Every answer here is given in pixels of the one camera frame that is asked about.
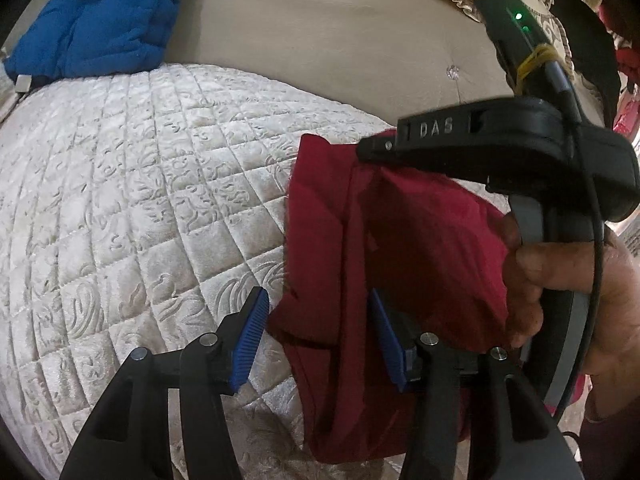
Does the dark cloth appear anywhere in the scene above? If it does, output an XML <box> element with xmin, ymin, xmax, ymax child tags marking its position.
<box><xmin>550</xmin><ymin>0</ymin><xmax>621</xmax><ymax>126</ymax></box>

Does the person's right hand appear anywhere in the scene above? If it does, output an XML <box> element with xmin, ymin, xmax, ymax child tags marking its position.
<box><xmin>501</xmin><ymin>212</ymin><xmax>640</xmax><ymax>421</ymax></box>

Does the pink cloth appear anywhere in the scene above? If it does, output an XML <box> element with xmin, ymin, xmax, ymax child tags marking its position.
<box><xmin>600</xmin><ymin>0</ymin><xmax>640</xmax><ymax>136</ymax></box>

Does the person's right forearm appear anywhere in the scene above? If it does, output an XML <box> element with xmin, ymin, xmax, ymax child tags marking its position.
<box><xmin>582</xmin><ymin>412</ymin><xmax>640</xmax><ymax>480</ymax></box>

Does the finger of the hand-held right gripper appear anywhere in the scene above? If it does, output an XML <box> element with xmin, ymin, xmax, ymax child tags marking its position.
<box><xmin>358</xmin><ymin>108</ymin><xmax>476</xmax><ymax>178</ymax></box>

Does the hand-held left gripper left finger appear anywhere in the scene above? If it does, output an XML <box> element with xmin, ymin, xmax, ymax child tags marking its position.
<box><xmin>59</xmin><ymin>286</ymin><xmax>271</xmax><ymax>480</ymax></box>

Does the red garment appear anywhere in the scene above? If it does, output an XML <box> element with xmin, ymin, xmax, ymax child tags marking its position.
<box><xmin>266</xmin><ymin>129</ymin><xmax>531</xmax><ymax>463</ymax></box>

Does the black cable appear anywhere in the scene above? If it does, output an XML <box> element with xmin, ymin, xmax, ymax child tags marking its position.
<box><xmin>542</xmin><ymin>57</ymin><xmax>608</xmax><ymax>461</ymax></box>

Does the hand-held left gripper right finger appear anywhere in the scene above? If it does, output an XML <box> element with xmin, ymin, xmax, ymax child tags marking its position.
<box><xmin>367</xmin><ymin>289</ymin><xmax>586</xmax><ymax>480</ymax></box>

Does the white quilted sofa cover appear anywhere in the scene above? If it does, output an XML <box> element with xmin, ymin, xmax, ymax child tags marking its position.
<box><xmin>0</xmin><ymin>62</ymin><xmax>511</xmax><ymax>480</ymax></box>

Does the yellow rubber band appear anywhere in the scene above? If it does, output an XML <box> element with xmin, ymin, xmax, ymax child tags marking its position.
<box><xmin>515</xmin><ymin>44</ymin><xmax>558</xmax><ymax>92</ymax></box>

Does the beige tufted sofa backrest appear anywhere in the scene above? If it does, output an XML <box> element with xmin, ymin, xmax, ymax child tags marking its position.
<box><xmin>165</xmin><ymin>0</ymin><xmax>521</xmax><ymax>136</ymax></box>

